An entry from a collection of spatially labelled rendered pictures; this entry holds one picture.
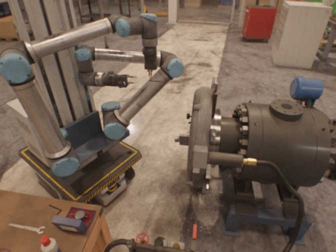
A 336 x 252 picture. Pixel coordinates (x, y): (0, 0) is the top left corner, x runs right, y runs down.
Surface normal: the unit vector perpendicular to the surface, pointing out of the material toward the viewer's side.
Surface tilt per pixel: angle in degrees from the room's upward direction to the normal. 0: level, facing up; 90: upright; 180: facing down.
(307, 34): 90
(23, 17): 90
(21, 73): 82
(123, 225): 0
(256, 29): 90
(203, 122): 39
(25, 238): 0
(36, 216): 0
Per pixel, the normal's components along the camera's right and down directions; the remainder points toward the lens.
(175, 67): 0.36, 0.47
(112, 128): 0.21, 0.62
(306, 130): -0.08, -0.40
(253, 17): -0.09, 0.58
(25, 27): 0.80, 0.35
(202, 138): -0.14, -0.03
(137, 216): 0.00, -0.81
